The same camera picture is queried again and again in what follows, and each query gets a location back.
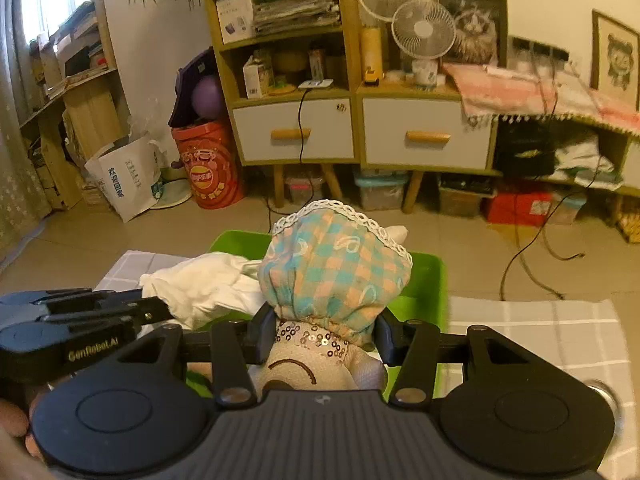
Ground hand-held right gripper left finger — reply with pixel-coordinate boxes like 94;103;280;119
116;304;279;407

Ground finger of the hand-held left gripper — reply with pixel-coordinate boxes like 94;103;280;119
0;287;147;311
35;297;172;326

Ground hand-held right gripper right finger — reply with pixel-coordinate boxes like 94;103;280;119
373;313;532;408

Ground green plastic bin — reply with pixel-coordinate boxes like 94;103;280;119
185;230;452;402

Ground white cloth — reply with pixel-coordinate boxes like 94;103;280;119
138;252;267;332

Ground rag doll with checked bonnet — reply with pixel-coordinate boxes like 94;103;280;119
247;199;414;393

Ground person's left hand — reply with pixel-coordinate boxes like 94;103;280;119
0;392;49;462

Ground white paper bag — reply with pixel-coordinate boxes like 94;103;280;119
83;131;169;224

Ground white round floor plate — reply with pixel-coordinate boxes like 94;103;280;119
149;179;194;210

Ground grey checked tablecloth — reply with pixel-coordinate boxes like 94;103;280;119
92;250;632;480

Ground clear storage box blue lid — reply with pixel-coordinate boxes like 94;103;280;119
353;169;409;212

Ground clear storage box dark lid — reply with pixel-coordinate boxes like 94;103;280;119
283;169;327;207

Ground patterned curtain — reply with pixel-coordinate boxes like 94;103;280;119
0;0;54;262

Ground orange printed bucket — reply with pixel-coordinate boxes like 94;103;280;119
170;119;245;210

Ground clear storage box of tools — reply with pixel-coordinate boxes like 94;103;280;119
438;174;497;219

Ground red storage box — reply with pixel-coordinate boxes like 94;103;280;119
484;191;554;227

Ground wooden storage shelf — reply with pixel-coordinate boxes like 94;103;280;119
19;0;132;212

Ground white drawer of tall cabinet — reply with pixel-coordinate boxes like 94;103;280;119
231;97;353;161

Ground white drawer of low cabinet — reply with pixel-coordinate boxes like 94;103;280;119
362;97;494;170

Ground dark purple bag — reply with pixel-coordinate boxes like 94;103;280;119
167;48;221;129

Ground purple ball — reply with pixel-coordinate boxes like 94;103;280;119
192;75;229;119

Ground black bag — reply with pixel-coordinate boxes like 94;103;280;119
494;120;559;179

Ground low wooden cabinet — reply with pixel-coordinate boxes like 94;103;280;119
355;79;499;214

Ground white carton box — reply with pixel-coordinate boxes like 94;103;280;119
242;54;274;100

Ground white folded clothes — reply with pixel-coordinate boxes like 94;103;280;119
554;141;627;192

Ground pink fringed cloth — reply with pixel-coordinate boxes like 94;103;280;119
442;62;640;139

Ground tall wooden shelf cabinet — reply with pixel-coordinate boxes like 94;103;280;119
203;0;364;207

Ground yellow roll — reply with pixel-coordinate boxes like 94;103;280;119
360;24;384;74

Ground long wooden sideboard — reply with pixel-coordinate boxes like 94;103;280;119
492;110;640;233

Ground white product box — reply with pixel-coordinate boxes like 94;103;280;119
215;0;259;45

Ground small white desk fan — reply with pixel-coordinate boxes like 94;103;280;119
391;0;456;77

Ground framed cat picture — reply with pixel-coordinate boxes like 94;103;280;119
435;0;509;69

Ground stack of newspapers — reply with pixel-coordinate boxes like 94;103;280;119
252;0;342;36

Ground framed cartoon girl picture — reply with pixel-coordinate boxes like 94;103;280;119
591;8;640;94

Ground black floor cable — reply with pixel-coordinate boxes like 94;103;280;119
499;156;607;302

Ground black charging cable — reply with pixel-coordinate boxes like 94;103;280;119
297;87;314;164

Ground black wall power strip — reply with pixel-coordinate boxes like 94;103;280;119
509;34;571;62

